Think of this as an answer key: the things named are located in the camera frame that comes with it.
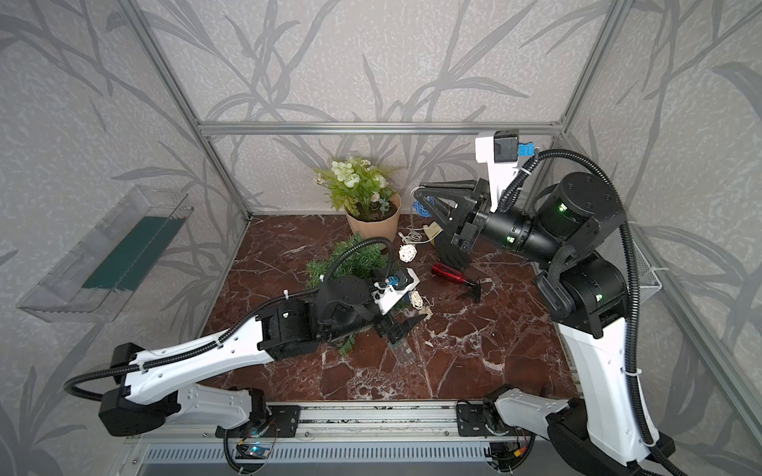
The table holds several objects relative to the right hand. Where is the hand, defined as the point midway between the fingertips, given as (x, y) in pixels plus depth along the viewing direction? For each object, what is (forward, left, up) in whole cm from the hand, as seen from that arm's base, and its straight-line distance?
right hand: (418, 194), depth 41 cm
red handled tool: (+23, -15, -57) cm, 63 cm away
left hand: (-1, 0, -27) cm, 27 cm away
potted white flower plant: (+40, +15, -33) cm, 54 cm away
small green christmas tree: (+10, +12, -27) cm, 32 cm away
